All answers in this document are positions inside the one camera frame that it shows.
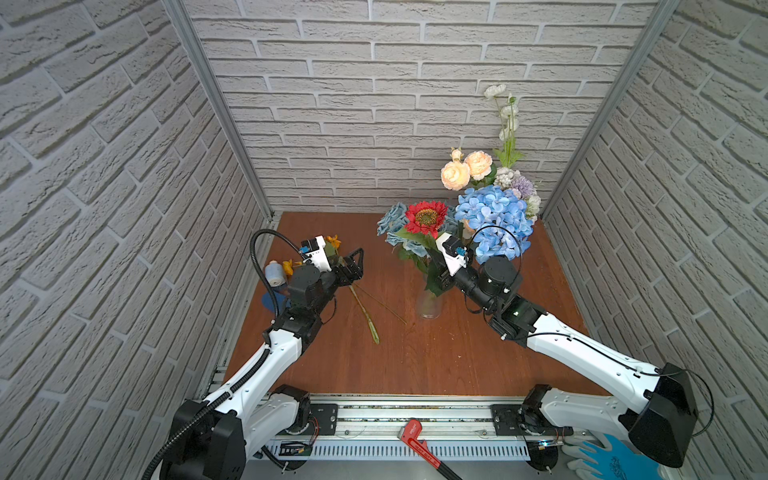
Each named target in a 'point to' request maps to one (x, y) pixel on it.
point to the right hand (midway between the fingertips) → (431, 242)
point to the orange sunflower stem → (335, 242)
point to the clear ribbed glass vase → (429, 304)
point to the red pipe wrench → (411, 433)
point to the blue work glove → (618, 461)
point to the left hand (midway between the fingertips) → (351, 249)
